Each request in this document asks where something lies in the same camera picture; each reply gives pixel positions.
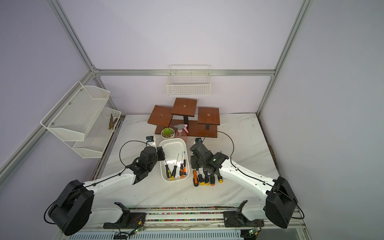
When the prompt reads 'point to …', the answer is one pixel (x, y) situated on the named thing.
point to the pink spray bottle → (180, 134)
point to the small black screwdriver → (207, 180)
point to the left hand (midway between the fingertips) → (161, 148)
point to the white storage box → (172, 148)
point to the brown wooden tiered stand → (206, 126)
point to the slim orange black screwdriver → (184, 164)
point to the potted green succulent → (167, 133)
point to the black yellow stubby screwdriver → (201, 181)
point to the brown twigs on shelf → (112, 122)
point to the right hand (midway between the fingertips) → (196, 160)
